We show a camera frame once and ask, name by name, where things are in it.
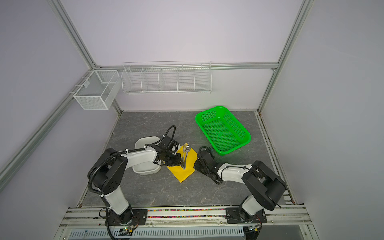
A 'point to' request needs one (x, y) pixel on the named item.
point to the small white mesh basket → (99, 90)
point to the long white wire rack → (185, 77)
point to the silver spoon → (187, 148)
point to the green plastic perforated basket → (225, 132)
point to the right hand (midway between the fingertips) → (194, 165)
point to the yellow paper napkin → (181, 151)
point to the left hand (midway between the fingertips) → (183, 165)
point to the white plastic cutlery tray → (148, 168)
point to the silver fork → (184, 150)
